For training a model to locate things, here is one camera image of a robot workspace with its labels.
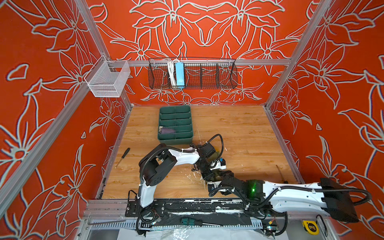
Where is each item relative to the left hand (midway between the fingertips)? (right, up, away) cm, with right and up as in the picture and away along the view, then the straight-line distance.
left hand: (214, 180), depth 82 cm
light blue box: (-20, +61, +8) cm, 65 cm away
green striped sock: (-2, +15, -6) cm, 16 cm away
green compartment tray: (-21, +35, +22) cm, 47 cm away
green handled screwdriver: (-11, -14, -14) cm, 23 cm away
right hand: (+1, +4, -2) cm, 4 cm away
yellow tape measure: (+42, -15, -15) cm, 47 cm away
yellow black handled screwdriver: (+38, 0, -2) cm, 39 cm away
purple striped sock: (-31, +27, +15) cm, 43 cm away
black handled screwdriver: (-57, +10, +10) cm, 59 cm away
